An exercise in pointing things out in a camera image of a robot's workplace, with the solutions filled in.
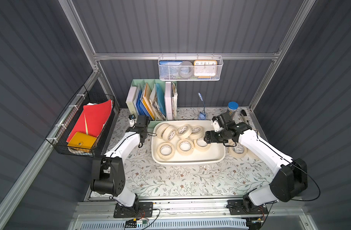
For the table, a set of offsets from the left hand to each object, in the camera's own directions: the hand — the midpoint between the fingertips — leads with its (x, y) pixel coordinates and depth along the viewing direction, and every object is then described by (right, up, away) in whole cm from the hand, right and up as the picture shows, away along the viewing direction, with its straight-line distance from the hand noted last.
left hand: (132, 132), depth 89 cm
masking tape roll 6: (+17, +2, +7) cm, 19 cm away
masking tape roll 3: (+42, 0, +8) cm, 43 cm away
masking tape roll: (+44, -9, +6) cm, 46 cm away
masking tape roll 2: (+21, -13, +6) cm, 25 cm away
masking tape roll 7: (+34, -11, +8) cm, 36 cm away
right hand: (+50, -2, -5) cm, 50 cm away
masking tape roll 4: (+33, 0, +13) cm, 36 cm away
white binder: (+22, +21, +5) cm, 31 cm away
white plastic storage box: (+54, -15, +5) cm, 57 cm away
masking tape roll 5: (+24, -1, +7) cm, 25 cm away
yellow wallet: (-14, -2, -25) cm, 29 cm away
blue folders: (+4, +15, +7) cm, 17 cm away
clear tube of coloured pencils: (+66, +17, +7) cm, 68 cm away
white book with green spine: (-2, +20, 0) cm, 20 cm away
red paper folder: (-16, +8, -15) cm, 23 cm away
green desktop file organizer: (+13, +22, +7) cm, 27 cm away
